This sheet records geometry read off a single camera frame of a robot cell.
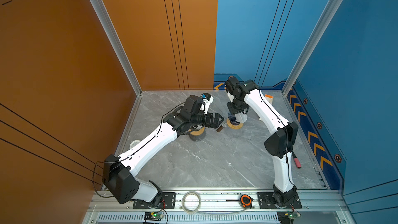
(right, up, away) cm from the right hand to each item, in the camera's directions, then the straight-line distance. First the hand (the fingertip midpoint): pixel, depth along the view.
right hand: (234, 111), depth 87 cm
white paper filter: (+2, -3, -7) cm, 8 cm away
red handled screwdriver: (+34, -28, -2) cm, 44 cm away
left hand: (-11, -2, -12) cm, 16 cm away
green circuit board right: (+21, -48, -16) cm, 55 cm away
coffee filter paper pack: (+26, +8, +16) cm, 32 cm away
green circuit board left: (-40, -48, -16) cm, 64 cm away
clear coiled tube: (-21, -45, -17) cm, 53 cm away
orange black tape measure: (+2, -41, -15) cm, 44 cm away
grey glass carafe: (-21, -16, +4) cm, 27 cm away
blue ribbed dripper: (0, -5, +3) cm, 6 cm away
